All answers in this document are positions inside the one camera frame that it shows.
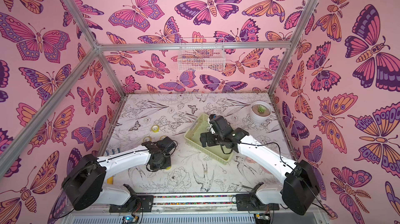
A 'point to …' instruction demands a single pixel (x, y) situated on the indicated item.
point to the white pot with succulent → (260, 111)
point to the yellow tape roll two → (162, 137)
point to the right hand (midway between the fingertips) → (205, 139)
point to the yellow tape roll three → (146, 137)
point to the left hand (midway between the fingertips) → (168, 164)
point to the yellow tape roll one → (155, 128)
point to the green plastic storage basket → (200, 125)
